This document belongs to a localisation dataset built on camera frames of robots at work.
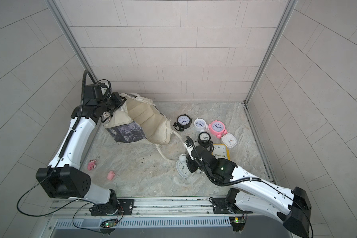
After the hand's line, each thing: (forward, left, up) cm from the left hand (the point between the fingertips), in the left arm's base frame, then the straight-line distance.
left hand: (128, 95), depth 77 cm
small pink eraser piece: (-31, +10, -30) cm, 44 cm away
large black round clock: (+4, -29, -29) cm, 41 cm away
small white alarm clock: (-11, -58, -27) cm, 65 cm away
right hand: (-26, -31, -18) cm, 44 cm away
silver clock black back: (-28, -29, -24) cm, 47 cm away
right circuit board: (-52, -55, -31) cm, 82 cm away
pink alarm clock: (-1, -52, -29) cm, 59 cm away
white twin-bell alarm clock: (+1, -41, -27) cm, 49 cm away
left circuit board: (-52, +4, -29) cm, 60 cm away
